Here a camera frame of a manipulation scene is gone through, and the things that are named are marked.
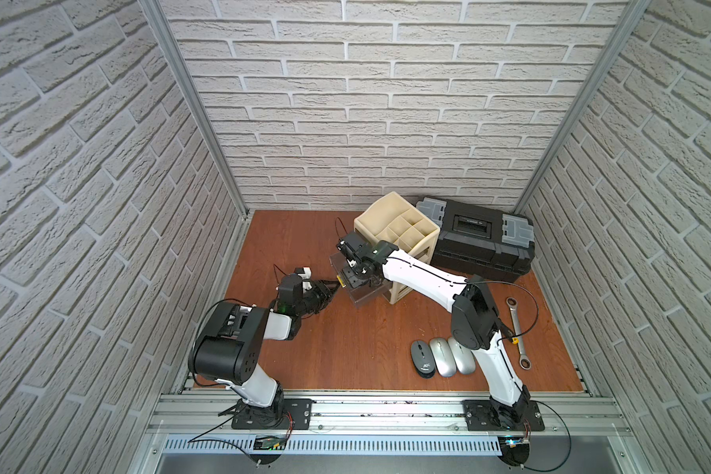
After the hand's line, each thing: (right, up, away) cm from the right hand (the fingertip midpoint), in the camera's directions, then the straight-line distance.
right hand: (360, 271), depth 91 cm
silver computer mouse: (+24, -24, -8) cm, 35 cm away
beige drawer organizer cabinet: (+10, +15, -10) cm, 21 cm away
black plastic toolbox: (+40, +8, -3) cm, 41 cm away
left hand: (-6, -3, -1) cm, 6 cm away
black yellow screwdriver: (+46, -20, -6) cm, 51 cm away
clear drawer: (0, -6, -10) cm, 12 cm away
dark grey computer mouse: (+18, -24, -9) cm, 32 cm away
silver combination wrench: (+48, -25, -8) cm, 55 cm away
